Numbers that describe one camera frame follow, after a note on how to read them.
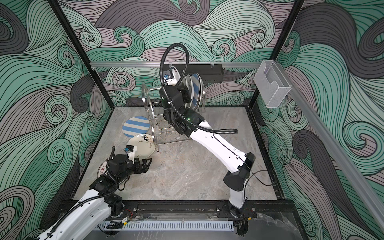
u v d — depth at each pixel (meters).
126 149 0.70
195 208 0.74
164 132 1.03
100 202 0.54
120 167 0.61
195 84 0.76
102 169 0.86
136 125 1.08
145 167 0.73
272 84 0.79
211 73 0.94
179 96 0.44
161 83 0.40
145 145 0.98
